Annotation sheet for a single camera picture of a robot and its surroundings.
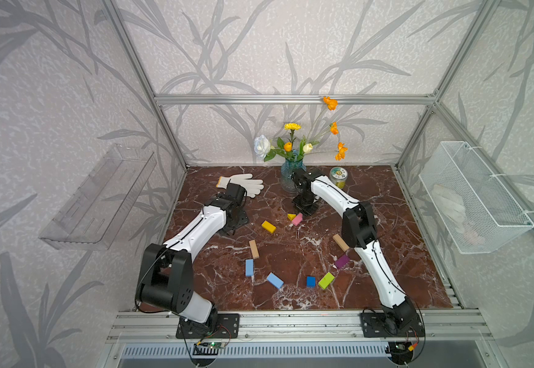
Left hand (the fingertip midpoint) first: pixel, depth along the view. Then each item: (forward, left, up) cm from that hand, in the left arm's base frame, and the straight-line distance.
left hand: (238, 222), depth 89 cm
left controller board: (-40, +6, -11) cm, 42 cm away
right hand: (+10, -23, -8) cm, 27 cm away
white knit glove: (+26, -3, -9) cm, 27 cm away
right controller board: (-41, -55, -10) cm, 69 cm away
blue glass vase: (+25, -19, +4) cm, 32 cm away
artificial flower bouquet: (+29, -22, +12) cm, 38 cm away
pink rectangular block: (+6, -24, -8) cm, 26 cm away
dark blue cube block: (-21, -28, -6) cm, 35 cm away
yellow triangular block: (+7, -21, -7) cm, 23 cm away
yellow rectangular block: (+2, -11, -8) cm, 14 cm away
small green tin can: (+25, -43, +1) cm, 50 cm away
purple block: (-13, -40, -8) cm, 43 cm away
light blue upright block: (-15, -5, -8) cm, 18 cm away
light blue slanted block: (-20, -15, -8) cm, 26 cm away
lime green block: (-20, -33, -7) cm, 39 cm away
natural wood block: (-6, -6, -8) cm, 12 cm away
